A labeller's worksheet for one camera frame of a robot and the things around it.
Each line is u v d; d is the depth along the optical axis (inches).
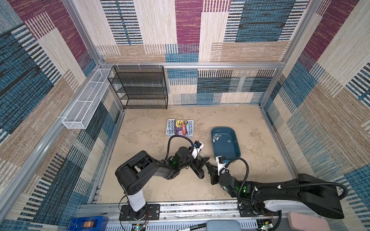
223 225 26.5
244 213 28.7
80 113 28.0
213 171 29.2
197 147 29.9
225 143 38.9
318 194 18.2
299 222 27.4
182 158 27.4
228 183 23.9
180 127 41.3
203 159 30.6
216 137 40.0
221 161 27.7
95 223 26.0
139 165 20.9
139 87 43.6
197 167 31.4
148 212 28.7
